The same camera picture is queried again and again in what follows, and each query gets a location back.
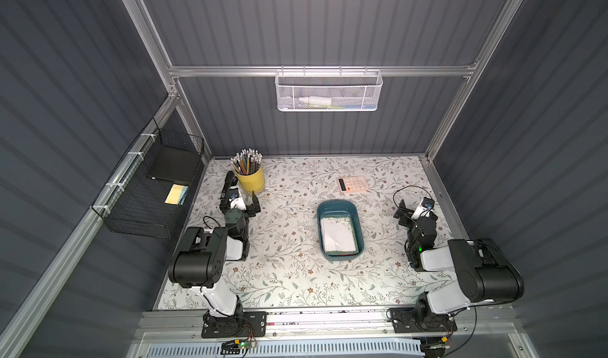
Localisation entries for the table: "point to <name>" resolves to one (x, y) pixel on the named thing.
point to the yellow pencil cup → (254, 183)
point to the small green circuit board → (248, 344)
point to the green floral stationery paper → (337, 235)
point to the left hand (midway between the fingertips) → (242, 193)
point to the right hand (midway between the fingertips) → (415, 204)
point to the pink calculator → (355, 183)
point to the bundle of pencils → (247, 161)
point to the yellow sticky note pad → (176, 194)
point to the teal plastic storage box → (342, 206)
